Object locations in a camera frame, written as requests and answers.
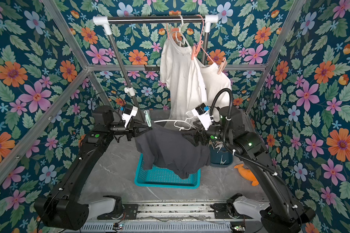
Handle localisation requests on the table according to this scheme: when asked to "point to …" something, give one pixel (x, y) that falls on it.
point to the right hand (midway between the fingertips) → (192, 123)
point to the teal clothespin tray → (221, 157)
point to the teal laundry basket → (161, 176)
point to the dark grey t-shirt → (172, 149)
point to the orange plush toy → (247, 174)
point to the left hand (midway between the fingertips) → (150, 129)
